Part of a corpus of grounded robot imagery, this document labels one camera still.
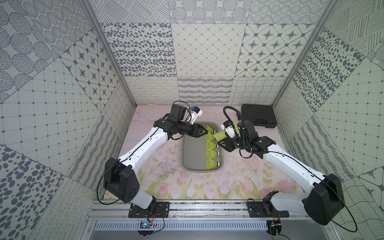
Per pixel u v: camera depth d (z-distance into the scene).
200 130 0.77
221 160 0.88
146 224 0.71
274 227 0.73
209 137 0.97
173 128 0.58
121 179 0.41
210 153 0.89
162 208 0.74
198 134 0.69
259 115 1.16
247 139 0.61
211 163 0.86
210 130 1.04
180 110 0.63
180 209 0.75
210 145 0.93
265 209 0.66
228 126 0.70
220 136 0.76
